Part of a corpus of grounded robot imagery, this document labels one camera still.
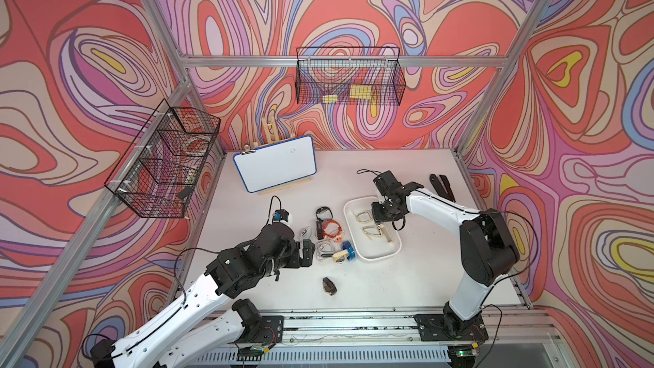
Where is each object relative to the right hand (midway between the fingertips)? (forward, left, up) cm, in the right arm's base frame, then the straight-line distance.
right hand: (381, 220), depth 91 cm
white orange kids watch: (-5, +16, -4) cm, 17 cm away
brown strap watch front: (-22, +20, 0) cm, 30 cm away
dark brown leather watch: (-3, +23, -1) cm, 23 cm away
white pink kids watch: (-9, +21, -3) cm, 23 cm away
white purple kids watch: (-3, +29, -2) cm, 29 cm away
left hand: (-16, +26, +13) cm, 33 cm away
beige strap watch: (-2, +3, -3) cm, 5 cm away
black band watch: (+6, +21, -4) cm, 22 cm away
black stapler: (+17, -29, -3) cm, 33 cm away
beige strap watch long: (-3, -2, -5) cm, 6 cm away
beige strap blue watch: (-12, +15, -2) cm, 20 cm away
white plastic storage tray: (-6, +4, -5) cm, 8 cm away
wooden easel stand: (+45, +45, +4) cm, 64 cm away
